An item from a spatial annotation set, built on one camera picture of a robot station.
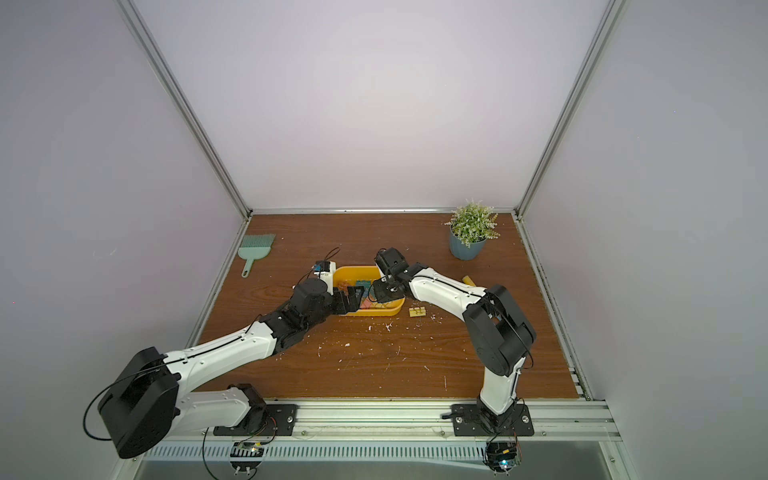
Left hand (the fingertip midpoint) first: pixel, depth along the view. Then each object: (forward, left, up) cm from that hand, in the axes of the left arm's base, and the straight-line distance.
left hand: (356, 288), depth 83 cm
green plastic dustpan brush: (+25, +43, -13) cm, 52 cm away
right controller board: (-37, -37, -14) cm, 54 cm away
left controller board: (-38, +25, -16) cm, 48 cm away
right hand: (+5, -7, -6) cm, 11 cm away
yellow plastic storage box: (+12, 0, -12) cm, 17 cm away
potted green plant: (+22, -35, +3) cm, 42 cm away
